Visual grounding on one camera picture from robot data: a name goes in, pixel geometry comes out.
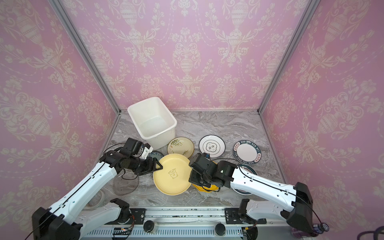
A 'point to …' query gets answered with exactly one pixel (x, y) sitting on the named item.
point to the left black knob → (148, 226)
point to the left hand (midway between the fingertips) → (158, 169)
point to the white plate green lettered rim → (247, 152)
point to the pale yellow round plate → (173, 179)
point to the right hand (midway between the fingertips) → (189, 179)
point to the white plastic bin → (154, 122)
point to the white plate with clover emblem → (212, 144)
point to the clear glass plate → (125, 182)
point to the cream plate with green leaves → (181, 145)
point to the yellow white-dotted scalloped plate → (205, 189)
